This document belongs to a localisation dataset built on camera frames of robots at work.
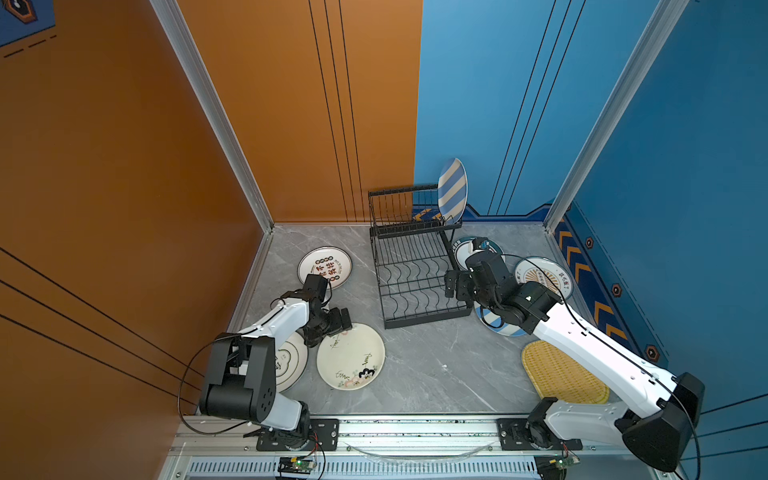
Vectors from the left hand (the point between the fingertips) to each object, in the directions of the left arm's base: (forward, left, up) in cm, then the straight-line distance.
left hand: (340, 328), depth 90 cm
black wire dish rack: (+30, -23, +1) cm, 38 cm away
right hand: (+4, -32, +21) cm, 39 cm away
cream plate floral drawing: (-9, -5, -1) cm, 10 cm away
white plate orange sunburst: (+23, -73, 0) cm, 77 cm away
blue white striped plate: (+32, -34, +27) cm, 54 cm away
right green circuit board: (-33, -57, -1) cm, 66 cm away
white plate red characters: (+27, +7, -2) cm, 28 cm away
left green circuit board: (-34, +5, -3) cm, 34 cm away
